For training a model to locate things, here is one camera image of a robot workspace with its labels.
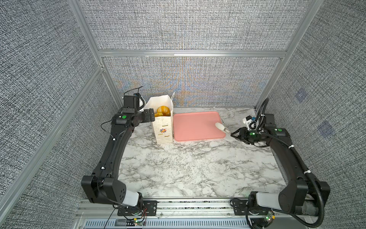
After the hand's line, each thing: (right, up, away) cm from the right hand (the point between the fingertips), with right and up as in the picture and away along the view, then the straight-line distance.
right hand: (234, 135), depth 80 cm
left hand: (-49, +12, -2) cm, 50 cm away
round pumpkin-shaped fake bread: (-41, +16, +17) cm, 47 cm away
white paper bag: (-41, +5, +3) cm, 41 cm away
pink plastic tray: (-18, +4, +29) cm, 34 cm away
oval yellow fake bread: (-44, +12, +11) cm, 47 cm away
